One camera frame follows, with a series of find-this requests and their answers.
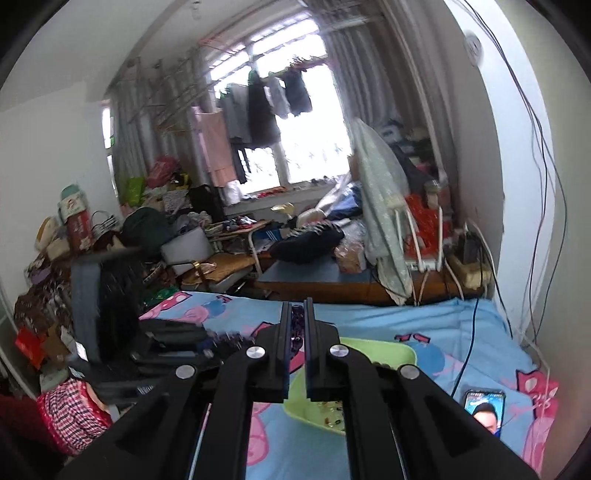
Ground dark blue clothing bundle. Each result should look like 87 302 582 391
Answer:
269 224 346 265

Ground small table with shoes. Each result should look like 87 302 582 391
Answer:
205 215 274 260

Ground smartphone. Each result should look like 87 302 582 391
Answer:
462 388 507 440

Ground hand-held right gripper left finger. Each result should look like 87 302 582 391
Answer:
58 302 293 480

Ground round wall hook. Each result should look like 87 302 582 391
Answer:
462 30 486 66

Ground small purple bead bracelet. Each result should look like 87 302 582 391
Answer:
291 304 308 366

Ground cream desk lamp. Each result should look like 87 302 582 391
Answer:
270 202 297 228

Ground cushioned chair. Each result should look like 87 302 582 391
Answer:
177 252 258 295

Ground white charging cable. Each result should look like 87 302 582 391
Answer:
530 340 556 418

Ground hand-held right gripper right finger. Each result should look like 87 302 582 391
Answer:
305 298 541 480

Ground clear bag of biscuits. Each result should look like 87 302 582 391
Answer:
334 241 369 274

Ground black hanging shorts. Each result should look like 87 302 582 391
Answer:
282 66 313 118

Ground grey curtain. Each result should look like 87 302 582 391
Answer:
110 46 219 195
322 8 445 154

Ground pink hanging garment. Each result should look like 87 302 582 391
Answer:
191 106 239 186

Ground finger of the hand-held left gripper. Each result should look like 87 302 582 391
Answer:
139 318 209 345
131 342 223 371

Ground dark hanging jacket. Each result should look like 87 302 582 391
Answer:
246 69 283 149

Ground black charger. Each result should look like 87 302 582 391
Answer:
461 230 484 265

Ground printed carton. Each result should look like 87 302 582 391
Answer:
58 184 96 253

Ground dark green bag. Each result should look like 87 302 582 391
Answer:
120 207 179 253

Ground grey hanging shirt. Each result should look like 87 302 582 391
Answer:
219 82 253 145

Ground beige power strip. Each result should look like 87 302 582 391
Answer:
449 253 493 290

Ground red packaging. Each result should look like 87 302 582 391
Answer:
405 193 456 260

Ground white storage box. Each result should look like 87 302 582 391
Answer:
160 226 215 276

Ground green plastic bag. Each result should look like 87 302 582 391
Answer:
120 176 147 208

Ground black suitcase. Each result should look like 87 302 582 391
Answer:
189 184 228 223

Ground wall cables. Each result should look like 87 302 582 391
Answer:
462 0 570 354

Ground black cable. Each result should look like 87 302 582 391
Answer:
450 298 482 398

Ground blue cartoon printed blanket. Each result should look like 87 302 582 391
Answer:
139 291 560 480

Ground white router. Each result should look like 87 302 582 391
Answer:
392 196 447 274

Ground red bag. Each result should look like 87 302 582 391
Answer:
146 155 181 189

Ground green plastic basket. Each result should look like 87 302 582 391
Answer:
283 336 419 437

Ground wooden desk with blue top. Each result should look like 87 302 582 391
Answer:
253 257 491 306

